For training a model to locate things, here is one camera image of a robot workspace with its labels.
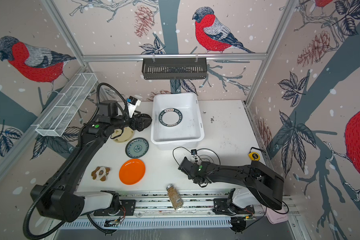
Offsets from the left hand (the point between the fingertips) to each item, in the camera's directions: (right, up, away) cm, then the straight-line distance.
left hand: (144, 115), depth 73 cm
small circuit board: (-15, -53, -2) cm, 55 cm away
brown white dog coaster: (-27, -32, +8) cm, 43 cm away
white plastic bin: (+22, -14, +29) cm, 39 cm away
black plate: (-8, 0, +34) cm, 35 cm away
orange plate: (-10, -33, +12) cm, 37 cm away
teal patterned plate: (-11, -21, +22) cm, 32 cm away
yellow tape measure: (+64, -25, +16) cm, 70 cm away
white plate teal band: (+10, -1, +38) cm, 39 cm away
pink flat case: (+64, -48, -5) cm, 80 cm away
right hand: (+25, -33, +12) cm, 43 cm away
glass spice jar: (+17, -42, -2) cm, 45 cm away
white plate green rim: (+35, -25, +19) cm, 47 cm away
